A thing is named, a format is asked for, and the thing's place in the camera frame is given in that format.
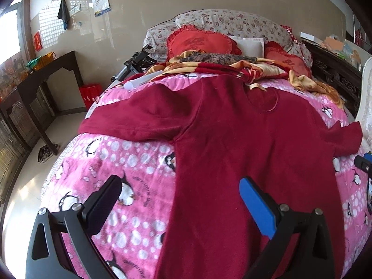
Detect dark patterned cloth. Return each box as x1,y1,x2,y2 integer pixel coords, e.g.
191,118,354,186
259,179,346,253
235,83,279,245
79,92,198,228
180,52,257,65

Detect dark carved wooden headboard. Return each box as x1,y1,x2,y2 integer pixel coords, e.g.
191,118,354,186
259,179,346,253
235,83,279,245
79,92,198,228
302,39,362,116

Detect yellow green bag on table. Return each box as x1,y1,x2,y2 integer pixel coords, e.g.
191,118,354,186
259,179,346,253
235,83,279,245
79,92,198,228
27,52,56,71

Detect red heart cushion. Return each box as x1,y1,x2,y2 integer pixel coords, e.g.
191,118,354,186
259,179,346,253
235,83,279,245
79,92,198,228
264,41,312,77
166,25,242,60

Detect dark red fleece shirt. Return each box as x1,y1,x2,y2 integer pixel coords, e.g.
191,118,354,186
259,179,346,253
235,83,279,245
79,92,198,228
79,75,362,278

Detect dark wooden console table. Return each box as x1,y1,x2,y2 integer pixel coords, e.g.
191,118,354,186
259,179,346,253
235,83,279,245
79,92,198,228
1,51,84,156

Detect right red heart cushion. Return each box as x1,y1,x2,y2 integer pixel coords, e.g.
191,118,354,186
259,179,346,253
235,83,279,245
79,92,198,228
264,41,312,77

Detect floral long pillow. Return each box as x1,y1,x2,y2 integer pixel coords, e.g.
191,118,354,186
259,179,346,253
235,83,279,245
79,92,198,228
143,9,313,68

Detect clutter on side shelf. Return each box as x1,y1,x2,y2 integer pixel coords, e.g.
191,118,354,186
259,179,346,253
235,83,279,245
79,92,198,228
300,32,362,70

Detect patterned slippers on floor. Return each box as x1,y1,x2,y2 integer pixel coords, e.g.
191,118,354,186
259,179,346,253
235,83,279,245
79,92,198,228
37,145,55,164

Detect white upholstered chair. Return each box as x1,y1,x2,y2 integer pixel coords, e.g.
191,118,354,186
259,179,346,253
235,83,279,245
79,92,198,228
356,57,372,150

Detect red wall decoration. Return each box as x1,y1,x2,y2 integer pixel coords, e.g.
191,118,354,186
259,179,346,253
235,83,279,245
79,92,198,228
33,31,43,52

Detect white small pillow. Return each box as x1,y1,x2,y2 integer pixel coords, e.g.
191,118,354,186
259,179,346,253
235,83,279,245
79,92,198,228
229,36,265,58

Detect left red heart cushion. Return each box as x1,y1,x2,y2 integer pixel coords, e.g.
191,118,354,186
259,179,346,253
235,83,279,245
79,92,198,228
166,25,242,60

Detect pink penguin bed blanket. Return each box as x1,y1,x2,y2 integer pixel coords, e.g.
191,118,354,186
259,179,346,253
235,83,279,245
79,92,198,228
41,73,371,278

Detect white tube on bed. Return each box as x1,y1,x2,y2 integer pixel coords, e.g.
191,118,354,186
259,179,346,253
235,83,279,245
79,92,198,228
124,71,163,91

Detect red orange patterned blanket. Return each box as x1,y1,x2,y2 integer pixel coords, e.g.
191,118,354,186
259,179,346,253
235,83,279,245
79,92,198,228
145,50,344,108

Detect dark hanging cloth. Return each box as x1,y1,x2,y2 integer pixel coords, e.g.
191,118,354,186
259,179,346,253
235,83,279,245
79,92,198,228
57,0,70,30

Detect red gift bag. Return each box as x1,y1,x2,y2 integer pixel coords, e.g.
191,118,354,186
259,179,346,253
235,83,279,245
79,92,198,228
79,84,103,110

